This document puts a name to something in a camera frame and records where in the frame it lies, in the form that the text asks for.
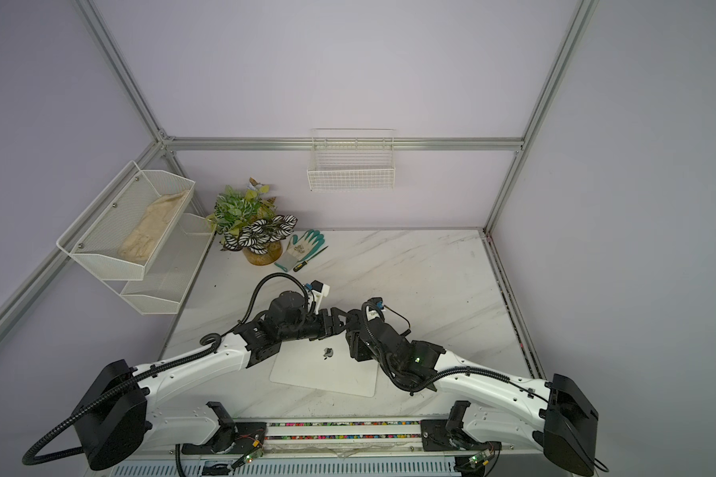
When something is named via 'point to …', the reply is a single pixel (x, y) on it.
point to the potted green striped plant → (248, 222)
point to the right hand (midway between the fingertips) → (358, 338)
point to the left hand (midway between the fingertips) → (350, 325)
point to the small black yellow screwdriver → (304, 262)
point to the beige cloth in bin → (155, 221)
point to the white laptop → (325, 365)
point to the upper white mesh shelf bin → (129, 230)
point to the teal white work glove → (300, 249)
